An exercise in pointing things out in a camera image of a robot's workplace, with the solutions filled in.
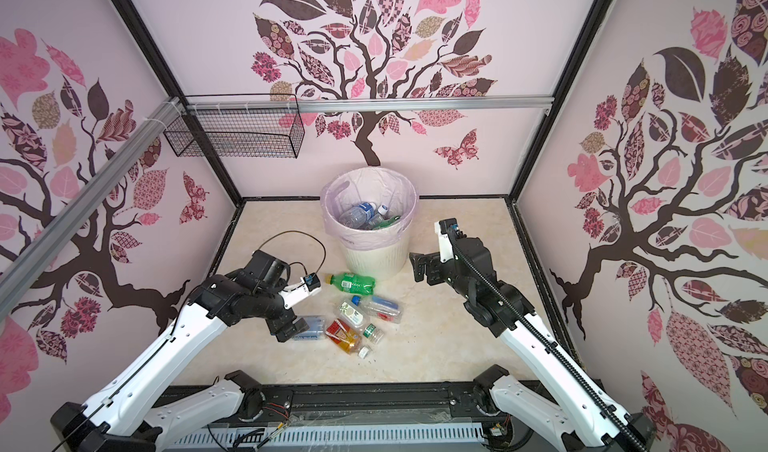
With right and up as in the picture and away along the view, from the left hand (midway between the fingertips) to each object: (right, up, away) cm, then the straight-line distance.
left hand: (293, 315), depth 73 cm
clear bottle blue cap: (+4, -7, +7) cm, 10 cm away
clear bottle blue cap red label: (+21, -3, +16) cm, 27 cm away
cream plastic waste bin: (+22, +11, +13) cm, 28 cm away
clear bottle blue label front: (+15, +25, +14) cm, 32 cm away
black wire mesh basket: (-38, +61, +48) cm, 87 cm away
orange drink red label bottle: (+13, -8, +6) cm, 16 cm away
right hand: (+34, +17, -2) cm, 38 cm away
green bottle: (+13, +5, +17) cm, 22 cm away
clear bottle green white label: (+15, -4, +10) cm, 18 cm away
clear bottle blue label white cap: (+21, +25, +21) cm, 39 cm away
